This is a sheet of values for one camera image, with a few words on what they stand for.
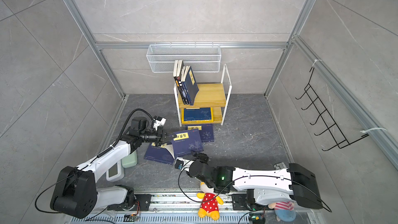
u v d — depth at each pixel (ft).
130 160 2.69
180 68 2.51
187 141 2.66
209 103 2.97
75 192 1.34
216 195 2.36
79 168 1.45
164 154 2.93
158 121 2.56
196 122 3.22
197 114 3.28
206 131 3.22
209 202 2.25
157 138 2.32
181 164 1.97
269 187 1.45
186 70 2.61
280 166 2.74
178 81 2.44
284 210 2.18
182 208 2.40
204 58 3.31
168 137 2.45
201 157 2.20
